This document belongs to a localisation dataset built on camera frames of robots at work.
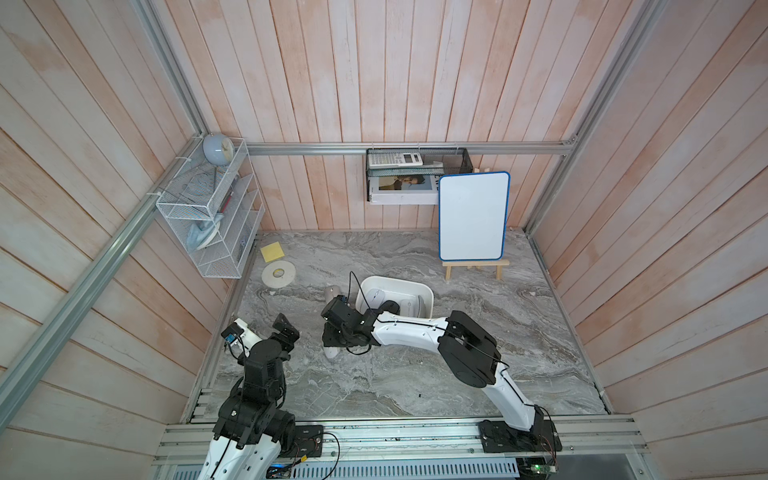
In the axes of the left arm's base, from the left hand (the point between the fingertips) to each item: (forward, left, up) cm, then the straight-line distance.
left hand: (275, 327), depth 75 cm
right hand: (+4, -10, -15) cm, 19 cm away
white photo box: (+42, -34, +12) cm, 56 cm away
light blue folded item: (+24, +24, +11) cm, 35 cm away
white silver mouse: (-1, -13, -14) cm, 19 cm away
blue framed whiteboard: (+34, -56, +8) cm, 65 cm away
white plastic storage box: (+18, -38, -15) cm, 45 cm away
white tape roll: (+25, +9, -17) cm, 32 cm away
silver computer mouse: (+21, -10, -16) cm, 28 cm away
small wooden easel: (+28, -61, -9) cm, 67 cm away
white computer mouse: (+18, -26, -15) cm, 35 cm away
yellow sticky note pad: (+41, +15, -18) cm, 47 cm away
